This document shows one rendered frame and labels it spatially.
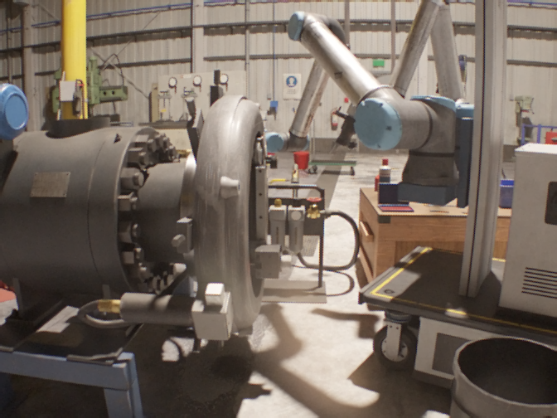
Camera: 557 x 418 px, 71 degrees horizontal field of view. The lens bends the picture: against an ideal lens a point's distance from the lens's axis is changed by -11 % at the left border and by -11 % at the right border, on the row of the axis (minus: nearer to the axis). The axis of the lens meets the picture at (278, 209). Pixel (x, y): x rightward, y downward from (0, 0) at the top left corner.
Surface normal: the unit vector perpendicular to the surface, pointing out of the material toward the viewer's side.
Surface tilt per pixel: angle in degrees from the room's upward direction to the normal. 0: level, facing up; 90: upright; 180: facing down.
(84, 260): 108
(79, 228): 87
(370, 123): 93
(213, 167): 60
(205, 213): 77
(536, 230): 90
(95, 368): 90
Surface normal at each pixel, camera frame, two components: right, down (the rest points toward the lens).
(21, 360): -0.07, 0.21
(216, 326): -0.06, 0.56
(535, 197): -0.59, 0.17
